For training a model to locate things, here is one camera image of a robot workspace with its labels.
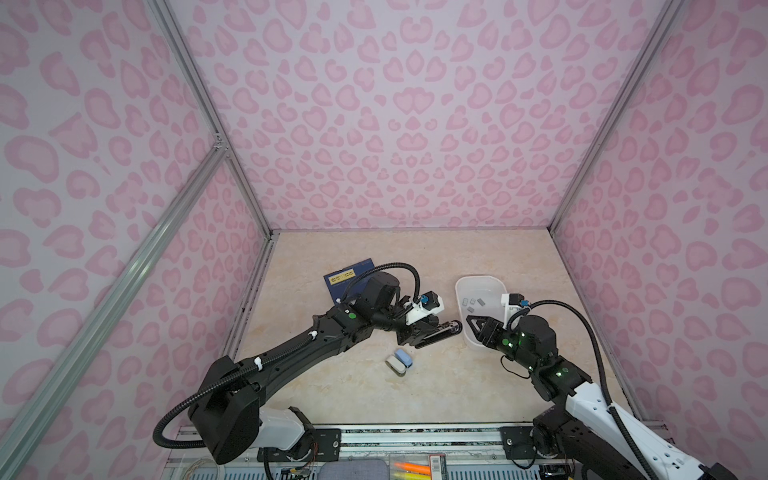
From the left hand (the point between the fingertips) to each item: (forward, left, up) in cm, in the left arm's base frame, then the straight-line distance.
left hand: (436, 317), depth 73 cm
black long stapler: (-2, -3, -4) cm, 5 cm away
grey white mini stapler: (-5, +10, -18) cm, 22 cm away
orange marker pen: (-29, +7, -18) cm, 35 cm away
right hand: (+1, -10, -4) cm, 11 cm away
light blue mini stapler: (-3, +8, -18) cm, 20 cm away
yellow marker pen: (-30, +7, -20) cm, 37 cm away
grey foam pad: (-29, +20, -17) cm, 39 cm away
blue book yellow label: (+25, +29, -19) cm, 43 cm away
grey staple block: (+17, -16, -21) cm, 32 cm away
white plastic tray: (+18, -18, -21) cm, 33 cm away
